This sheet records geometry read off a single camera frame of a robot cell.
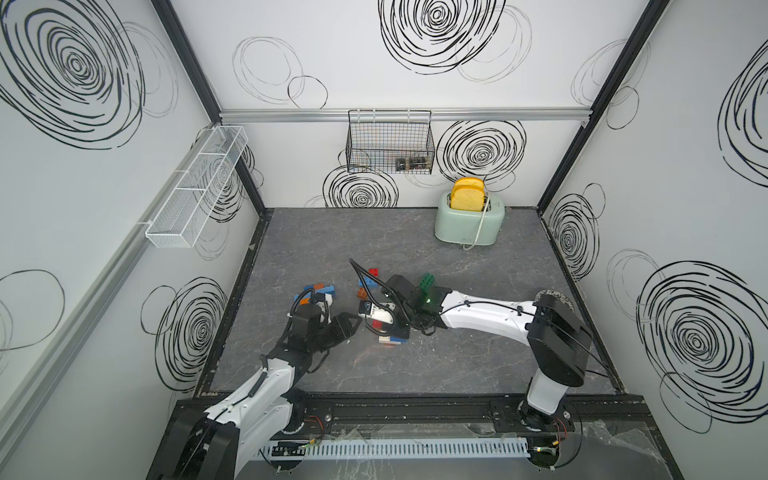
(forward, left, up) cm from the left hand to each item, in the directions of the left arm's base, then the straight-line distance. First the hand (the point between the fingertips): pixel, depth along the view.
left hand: (356, 322), depth 84 cm
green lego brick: (+17, -21, -4) cm, 27 cm away
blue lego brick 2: (+11, +16, -2) cm, 20 cm away
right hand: (0, -8, +1) cm, 8 cm away
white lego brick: (-3, -8, -3) cm, 9 cm away
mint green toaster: (+32, -36, +6) cm, 49 cm away
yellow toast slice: (+38, -34, +16) cm, 53 cm away
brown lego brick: (+12, 0, -5) cm, 13 cm away
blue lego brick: (-4, -10, 0) cm, 11 cm away
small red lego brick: (+21, -4, -5) cm, 22 cm away
